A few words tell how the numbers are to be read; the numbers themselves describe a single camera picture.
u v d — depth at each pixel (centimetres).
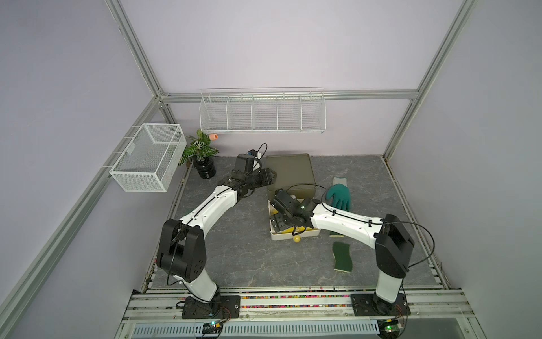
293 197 82
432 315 72
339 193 106
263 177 77
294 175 87
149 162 83
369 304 74
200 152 93
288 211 64
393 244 46
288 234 77
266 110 101
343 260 83
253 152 79
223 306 73
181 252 45
